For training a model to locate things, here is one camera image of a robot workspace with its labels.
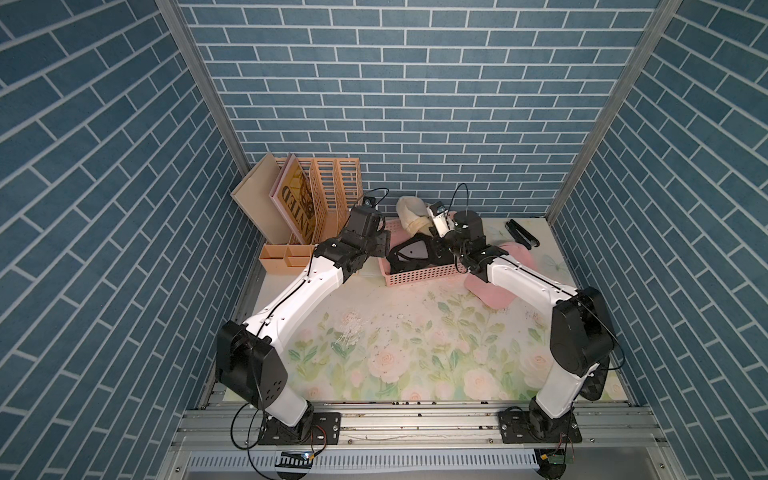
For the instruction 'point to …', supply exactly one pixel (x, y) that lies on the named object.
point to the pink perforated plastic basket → (392, 278)
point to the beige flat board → (253, 197)
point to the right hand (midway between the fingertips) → (434, 227)
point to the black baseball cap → (419, 251)
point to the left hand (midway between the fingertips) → (383, 235)
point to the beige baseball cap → (412, 214)
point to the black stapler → (521, 235)
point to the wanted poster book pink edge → (292, 196)
